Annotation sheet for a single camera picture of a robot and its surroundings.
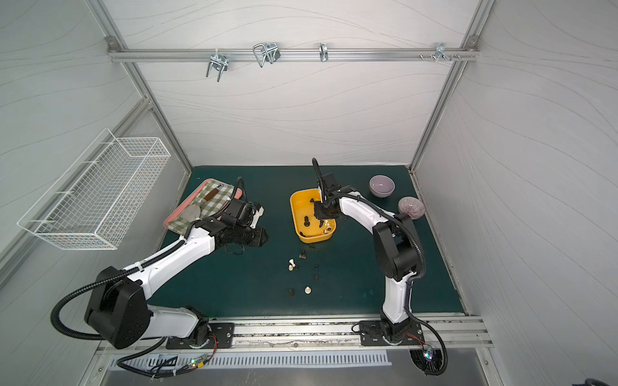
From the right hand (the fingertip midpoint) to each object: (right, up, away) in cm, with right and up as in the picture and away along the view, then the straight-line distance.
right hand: (321, 211), depth 95 cm
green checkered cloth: (-49, 0, +9) cm, 50 cm away
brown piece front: (-11, -26, -14) cm, 32 cm away
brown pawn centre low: (-2, -23, -11) cm, 25 cm away
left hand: (-20, -9, -11) cm, 25 cm away
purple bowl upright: (+29, +10, +16) cm, 34 cm away
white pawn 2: (-5, -26, -13) cm, 30 cm away
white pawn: (+3, -8, +3) cm, 9 cm away
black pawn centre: (-2, -20, -7) cm, 22 cm away
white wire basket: (-66, +4, -28) cm, 72 cm away
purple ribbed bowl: (+40, +1, +9) cm, 41 cm away
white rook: (-11, -20, -7) cm, 24 cm away
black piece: (-6, -5, +3) cm, 9 cm away
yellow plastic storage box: (-5, -7, +4) cm, 10 cm away
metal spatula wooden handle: (-56, -1, +6) cm, 56 cm away
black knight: (-7, -16, -4) cm, 18 cm away
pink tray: (-55, +11, +17) cm, 59 cm away
